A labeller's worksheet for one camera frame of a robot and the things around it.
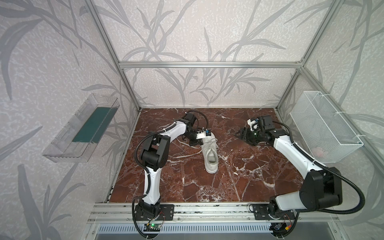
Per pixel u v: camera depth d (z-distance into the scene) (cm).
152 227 72
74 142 63
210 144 91
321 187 41
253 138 72
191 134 85
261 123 68
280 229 74
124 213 75
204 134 85
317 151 73
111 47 85
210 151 87
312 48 85
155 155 55
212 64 98
